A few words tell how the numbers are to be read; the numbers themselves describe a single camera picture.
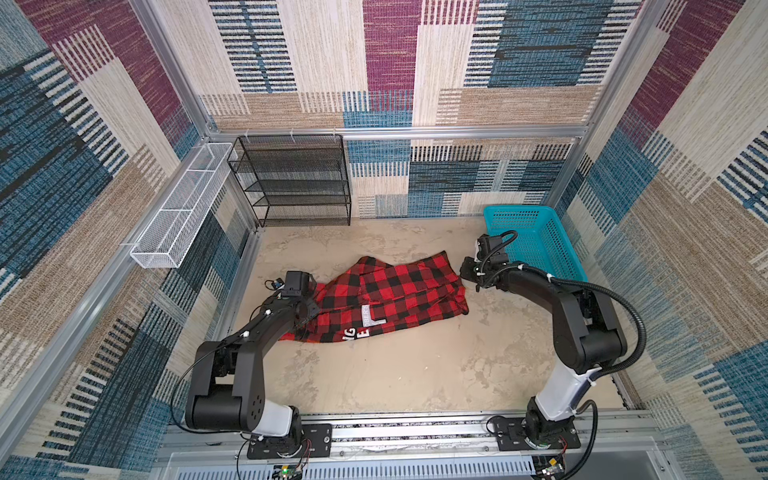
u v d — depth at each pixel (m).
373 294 0.97
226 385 0.43
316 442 0.73
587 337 0.49
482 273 0.76
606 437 0.74
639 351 0.45
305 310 0.87
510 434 0.74
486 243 0.78
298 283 0.73
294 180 1.09
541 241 1.12
